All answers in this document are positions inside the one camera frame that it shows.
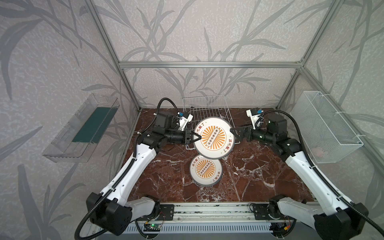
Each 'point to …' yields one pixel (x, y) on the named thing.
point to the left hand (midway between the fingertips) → (201, 134)
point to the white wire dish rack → (203, 107)
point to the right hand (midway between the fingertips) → (237, 123)
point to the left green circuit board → (153, 227)
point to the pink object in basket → (319, 154)
